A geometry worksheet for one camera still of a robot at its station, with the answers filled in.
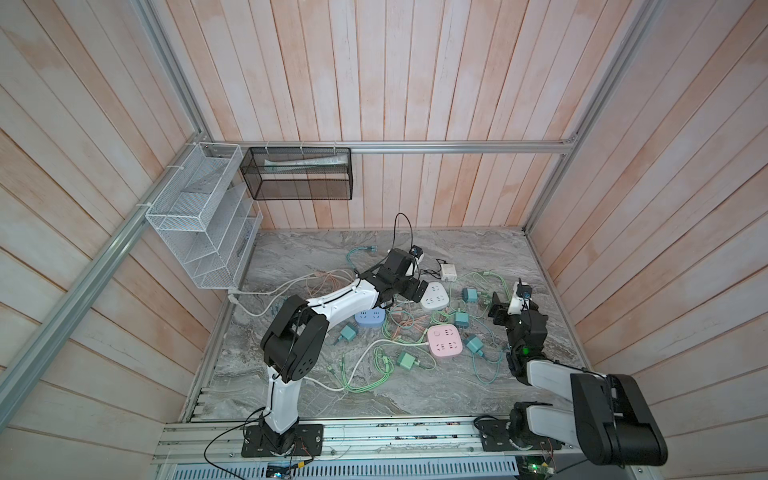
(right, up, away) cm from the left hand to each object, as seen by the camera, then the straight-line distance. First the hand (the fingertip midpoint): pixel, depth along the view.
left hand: (413, 283), depth 92 cm
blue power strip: (-13, -11, +1) cm, 17 cm away
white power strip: (+8, -5, +6) cm, 11 cm away
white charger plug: (+14, +3, +12) cm, 19 cm away
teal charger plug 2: (+16, -12, +2) cm, 20 cm away
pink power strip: (+9, -17, -3) cm, 19 cm away
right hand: (+29, -2, -4) cm, 29 cm away
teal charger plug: (+18, -18, -4) cm, 26 cm away
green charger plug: (-2, -22, -7) cm, 23 cm away
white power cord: (-18, -24, -6) cm, 30 cm away
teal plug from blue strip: (-20, -15, -2) cm, 25 cm away
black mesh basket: (-40, +38, +13) cm, 57 cm away
